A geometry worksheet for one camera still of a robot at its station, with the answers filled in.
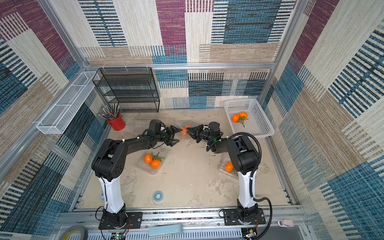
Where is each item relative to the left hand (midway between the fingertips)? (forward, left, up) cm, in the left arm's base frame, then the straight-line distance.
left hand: (183, 133), depth 95 cm
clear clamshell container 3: (-13, -25, -9) cm, 30 cm away
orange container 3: (+8, -4, -2) cm, 9 cm away
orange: (+16, -37, -4) cm, 40 cm away
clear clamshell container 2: (-3, -2, +1) cm, 4 cm away
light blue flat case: (-49, +8, -8) cm, 50 cm away
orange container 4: (0, -1, +4) cm, 4 cm away
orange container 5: (-20, -26, -4) cm, 33 cm away
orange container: (-14, +21, -5) cm, 26 cm away
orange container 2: (-18, +16, -5) cm, 24 cm away
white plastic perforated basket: (+14, -52, -7) cm, 54 cm away
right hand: (+1, -3, +4) cm, 4 cm away
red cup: (+13, +46, -4) cm, 48 cm away
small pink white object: (-47, -48, -6) cm, 67 cm away
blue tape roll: (-33, +13, -10) cm, 37 cm away
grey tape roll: (-48, +45, -8) cm, 66 cm away
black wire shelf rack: (+34, +37, +9) cm, 51 cm away
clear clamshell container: (-8, +17, -9) cm, 21 cm away
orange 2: (+19, -42, -2) cm, 46 cm away
